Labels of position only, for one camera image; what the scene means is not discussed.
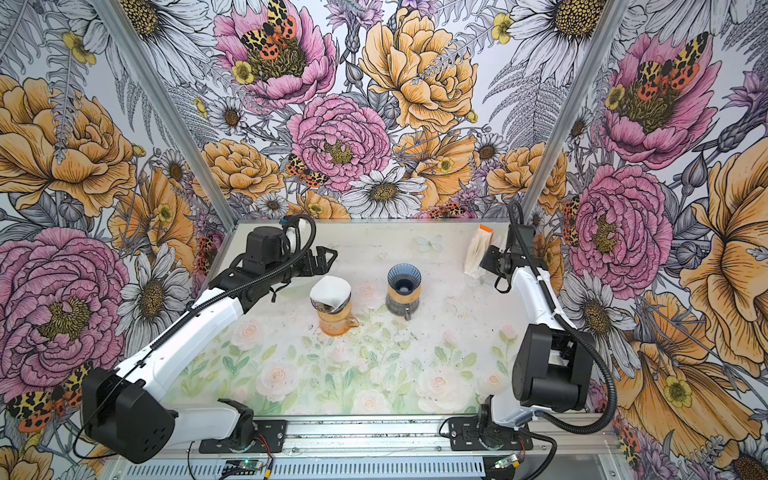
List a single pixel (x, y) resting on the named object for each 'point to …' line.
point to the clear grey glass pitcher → (402, 309)
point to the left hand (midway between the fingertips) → (323, 263)
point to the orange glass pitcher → (336, 328)
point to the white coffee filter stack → (479, 244)
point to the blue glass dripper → (404, 278)
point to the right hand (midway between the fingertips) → (488, 266)
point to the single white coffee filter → (330, 290)
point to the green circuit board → (253, 465)
